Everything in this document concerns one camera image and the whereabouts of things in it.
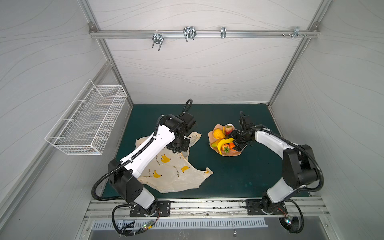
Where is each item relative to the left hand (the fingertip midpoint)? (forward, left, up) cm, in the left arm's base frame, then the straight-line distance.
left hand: (178, 150), depth 74 cm
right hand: (+13, -28, -11) cm, 33 cm away
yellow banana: (+13, -25, -12) cm, 31 cm away
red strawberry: (+10, -27, -14) cm, 32 cm away
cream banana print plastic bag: (-6, +5, -13) cm, 15 cm away
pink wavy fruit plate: (+8, -31, -16) cm, 36 cm away
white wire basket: (+6, +43, +12) cm, 45 cm away
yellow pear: (+19, -23, -12) cm, 32 cm away
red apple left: (+22, -30, -12) cm, 39 cm away
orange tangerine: (+11, -31, -13) cm, 36 cm away
